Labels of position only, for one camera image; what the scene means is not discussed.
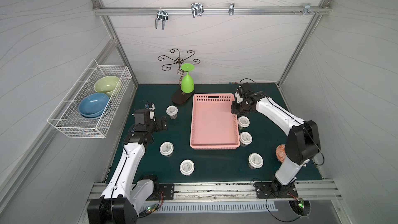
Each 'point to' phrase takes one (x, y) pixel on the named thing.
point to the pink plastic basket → (213, 126)
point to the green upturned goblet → (187, 81)
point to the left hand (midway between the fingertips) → (157, 119)
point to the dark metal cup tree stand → (179, 97)
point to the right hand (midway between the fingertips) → (233, 109)
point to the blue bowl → (92, 105)
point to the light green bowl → (106, 84)
